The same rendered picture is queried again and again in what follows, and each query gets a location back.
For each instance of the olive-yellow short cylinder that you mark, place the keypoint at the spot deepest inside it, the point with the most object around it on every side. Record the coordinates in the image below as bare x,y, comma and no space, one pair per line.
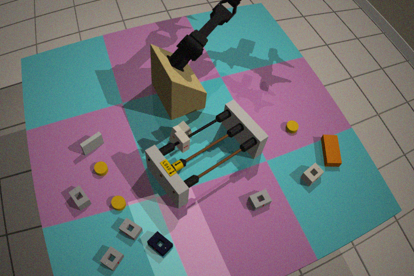
118,203
291,126
101,168

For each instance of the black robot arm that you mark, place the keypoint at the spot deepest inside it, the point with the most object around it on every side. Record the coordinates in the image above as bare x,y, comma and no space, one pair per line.
191,46

